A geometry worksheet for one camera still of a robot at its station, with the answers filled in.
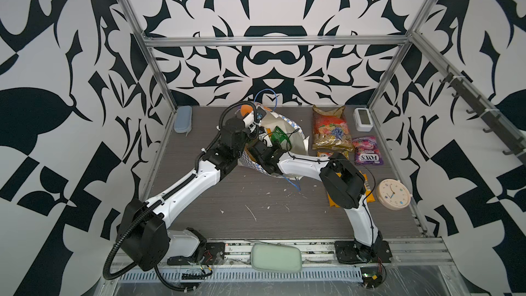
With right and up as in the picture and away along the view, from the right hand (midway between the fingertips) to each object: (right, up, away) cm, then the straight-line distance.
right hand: (270, 139), depth 96 cm
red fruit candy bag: (+30, +4, +6) cm, 31 cm away
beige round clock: (+51, -22, -9) cm, 56 cm away
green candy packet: (+3, +2, +2) cm, 4 cm away
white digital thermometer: (+49, +10, +13) cm, 51 cm away
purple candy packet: (+46, -5, +3) cm, 46 cm away
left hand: (-11, +12, -19) cm, 26 cm away
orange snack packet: (+26, -7, +6) cm, 28 cm away
